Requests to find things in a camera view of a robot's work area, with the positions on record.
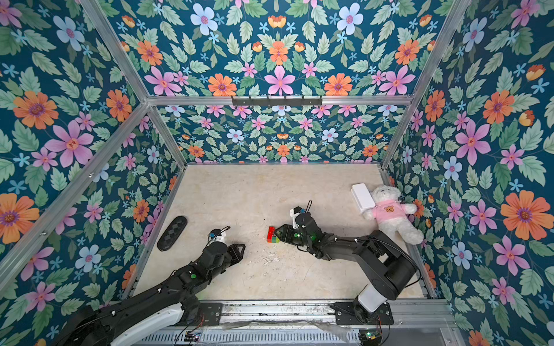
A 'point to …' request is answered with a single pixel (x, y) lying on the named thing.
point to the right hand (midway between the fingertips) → (276, 233)
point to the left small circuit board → (192, 337)
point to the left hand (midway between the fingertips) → (247, 247)
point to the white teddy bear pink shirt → (389, 214)
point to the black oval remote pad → (172, 233)
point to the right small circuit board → (370, 336)
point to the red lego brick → (270, 233)
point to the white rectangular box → (362, 197)
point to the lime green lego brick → (275, 240)
